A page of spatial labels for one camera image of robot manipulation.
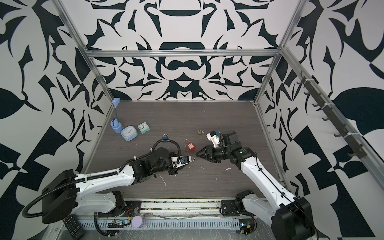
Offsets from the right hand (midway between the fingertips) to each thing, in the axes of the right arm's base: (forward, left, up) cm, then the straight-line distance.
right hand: (199, 155), depth 73 cm
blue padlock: (+21, +21, -16) cm, 34 cm away
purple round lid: (-26, +27, -8) cm, 38 cm away
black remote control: (-27, +57, -14) cm, 65 cm away
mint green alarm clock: (+27, +36, -14) cm, 47 cm away
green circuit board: (-27, -21, -19) cm, 39 cm away
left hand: (+2, +6, -3) cm, 7 cm away
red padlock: (+13, +4, -15) cm, 21 cm away
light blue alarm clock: (+23, +45, -14) cm, 52 cm away
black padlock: (-4, +4, +6) cm, 8 cm away
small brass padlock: (+25, -1, -17) cm, 30 cm away
